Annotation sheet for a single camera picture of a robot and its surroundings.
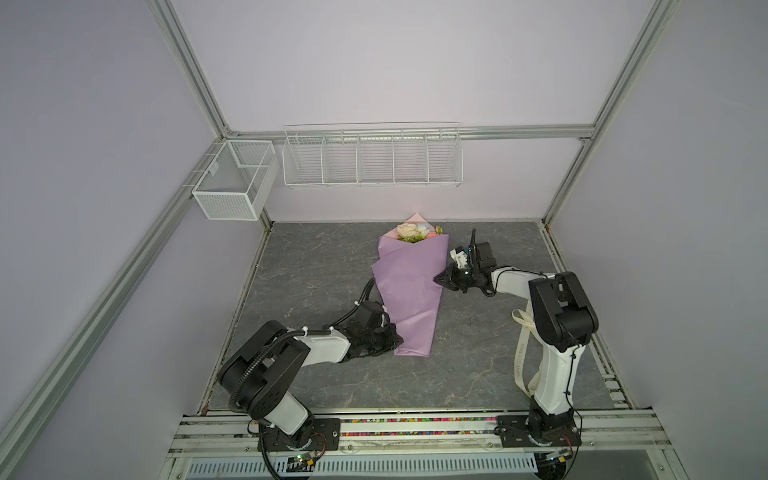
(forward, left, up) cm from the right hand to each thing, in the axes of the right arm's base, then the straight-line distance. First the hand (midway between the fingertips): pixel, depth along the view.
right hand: (435, 281), depth 99 cm
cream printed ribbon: (-21, -24, -4) cm, 33 cm away
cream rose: (+19, +9, +4) cm, 21 cm away
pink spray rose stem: (+22, -3, +1) cm, 22 cm away
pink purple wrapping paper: (+5, +9, -1) cm, 10 cm away
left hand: (-21, +10, -2) cm, 24 cm away
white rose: (+21, +3, +2) cm, 22 cm away
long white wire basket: (+33, +20, +27) cm, 47 cm away
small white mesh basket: (+26, +66, +23) cm, 74 cm away
